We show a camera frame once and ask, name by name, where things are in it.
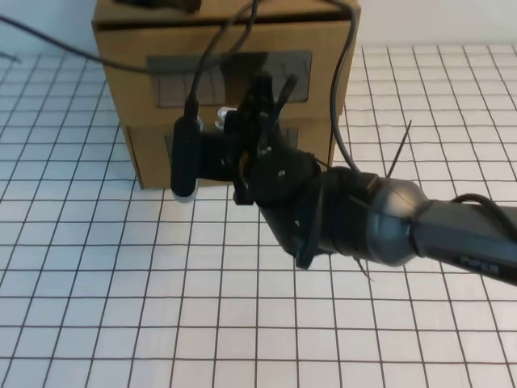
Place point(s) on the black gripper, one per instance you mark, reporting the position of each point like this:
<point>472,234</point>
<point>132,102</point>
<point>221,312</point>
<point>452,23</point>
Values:
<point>284,182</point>

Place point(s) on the white plastic handle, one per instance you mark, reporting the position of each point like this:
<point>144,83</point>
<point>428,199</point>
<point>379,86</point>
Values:
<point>224,111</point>

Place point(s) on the brown cardboard drawer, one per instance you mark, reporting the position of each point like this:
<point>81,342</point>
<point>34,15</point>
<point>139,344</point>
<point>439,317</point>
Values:
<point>309,50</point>

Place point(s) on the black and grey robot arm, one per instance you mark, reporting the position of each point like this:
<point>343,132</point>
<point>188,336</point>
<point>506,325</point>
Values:
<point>391,221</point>

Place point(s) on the lower brown cardboard shoebox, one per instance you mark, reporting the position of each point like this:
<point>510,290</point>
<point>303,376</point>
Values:
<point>147,146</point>

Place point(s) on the upper brown cardboard box shell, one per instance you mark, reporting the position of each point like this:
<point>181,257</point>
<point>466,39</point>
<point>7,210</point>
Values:
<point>116,15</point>

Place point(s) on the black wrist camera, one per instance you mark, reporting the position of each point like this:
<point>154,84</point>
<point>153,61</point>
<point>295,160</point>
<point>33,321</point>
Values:
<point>185,158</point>

